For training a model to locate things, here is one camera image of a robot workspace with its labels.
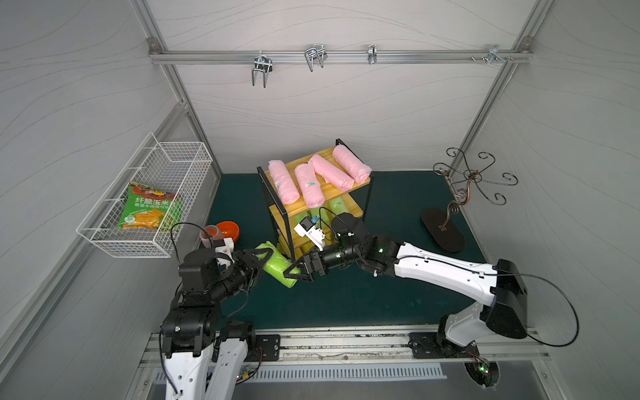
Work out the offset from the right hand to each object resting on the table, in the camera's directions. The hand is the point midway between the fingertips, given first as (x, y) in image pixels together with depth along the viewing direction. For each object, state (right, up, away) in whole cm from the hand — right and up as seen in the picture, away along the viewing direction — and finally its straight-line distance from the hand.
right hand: (287, 271), depth 62 cm
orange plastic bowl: (-29, +6, +35) cm, 45 cm away
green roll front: (+6, +13, +22) cm, 26 cm away
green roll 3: (+2, +13, +4) cm, 14 cm away
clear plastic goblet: (-29, +7, +18) cm, 35 cm away
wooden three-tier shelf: (+3, +18, +4) cm, 19 cm away
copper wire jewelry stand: (+57, +7, +37) cm, 68 cm away
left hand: (-4, +4, +1) cm, 6 cm away
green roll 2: (+14, +16, +20) cm, 29 cm away
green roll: (-3, +2, -1) cm, 3 cm away
